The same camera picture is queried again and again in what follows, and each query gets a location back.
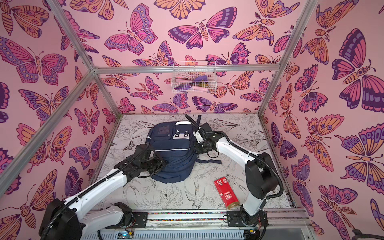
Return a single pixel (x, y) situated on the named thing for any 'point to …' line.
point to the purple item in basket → (201, 78)
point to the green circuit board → (123, 235)
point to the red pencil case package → (226, 192)
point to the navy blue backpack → (174, 141)
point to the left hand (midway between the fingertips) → (170, 160)
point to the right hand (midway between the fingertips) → (197, 147)
